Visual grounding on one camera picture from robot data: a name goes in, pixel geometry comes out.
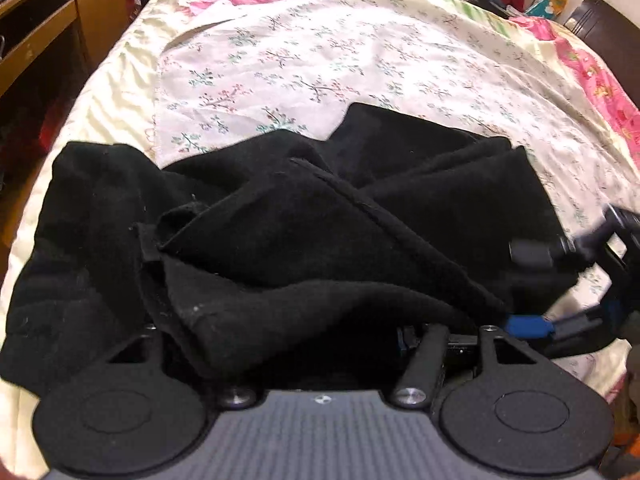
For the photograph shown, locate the black pants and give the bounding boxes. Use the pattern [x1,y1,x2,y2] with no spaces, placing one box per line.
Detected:
[1,103,577,395]

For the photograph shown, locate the dark wooden board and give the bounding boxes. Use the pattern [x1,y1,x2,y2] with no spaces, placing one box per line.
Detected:
[564,0,639,84]

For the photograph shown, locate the white floral bed sheet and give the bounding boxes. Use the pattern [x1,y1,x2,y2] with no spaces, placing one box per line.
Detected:
[153,0,639,320]

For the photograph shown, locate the pink yellow floral quilt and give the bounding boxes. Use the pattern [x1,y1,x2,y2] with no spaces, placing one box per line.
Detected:
[1,0,613,479]

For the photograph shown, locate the red box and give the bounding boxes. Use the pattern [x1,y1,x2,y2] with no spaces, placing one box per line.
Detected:
[36,103,66,156]

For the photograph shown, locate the wooden desk cabinet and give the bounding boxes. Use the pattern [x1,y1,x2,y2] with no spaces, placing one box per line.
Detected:
[1,0,128,117]

